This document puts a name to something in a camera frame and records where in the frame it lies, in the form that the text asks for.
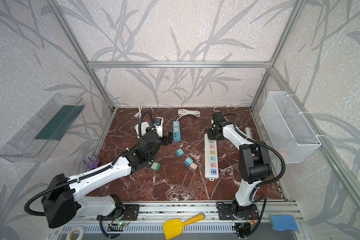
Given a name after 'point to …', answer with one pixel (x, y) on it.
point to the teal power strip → (176, 131)
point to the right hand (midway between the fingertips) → (212, 131)
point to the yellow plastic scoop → (173, 227)
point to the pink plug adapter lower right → (193, 165)
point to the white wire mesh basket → (290, 133)
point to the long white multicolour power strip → (211, 158)
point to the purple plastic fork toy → (94, 164)
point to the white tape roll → (80, 228)
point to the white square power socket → (144, 125)
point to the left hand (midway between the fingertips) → (167, 122)
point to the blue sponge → (283, 222)
